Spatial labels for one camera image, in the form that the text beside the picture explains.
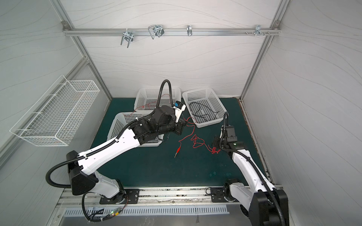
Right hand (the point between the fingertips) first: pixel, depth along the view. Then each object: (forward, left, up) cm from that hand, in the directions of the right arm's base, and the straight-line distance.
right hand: (218, 137), depth 85 cm
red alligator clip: (-6, +25, -9) cm, 27 cm away
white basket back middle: (+39, +56, -7) cm, 68 cm away
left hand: (-2, +18, +20) cm, 26 cm away
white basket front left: (+12, +66, -2) cm, 67 cm away
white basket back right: (+33, +6, -10) cm, 35 cm away
